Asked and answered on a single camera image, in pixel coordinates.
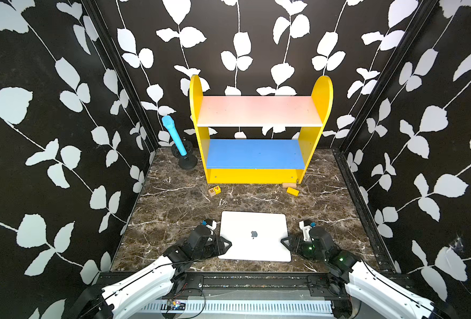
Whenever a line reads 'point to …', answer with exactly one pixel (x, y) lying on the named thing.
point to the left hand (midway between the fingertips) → (231, 244)
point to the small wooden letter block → (214, 191)
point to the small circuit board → (172, 305)
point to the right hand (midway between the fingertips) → (281, 241)
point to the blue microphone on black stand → (182, 149)
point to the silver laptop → (255, 236)
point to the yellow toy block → (293, 191)
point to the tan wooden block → (289, 185)
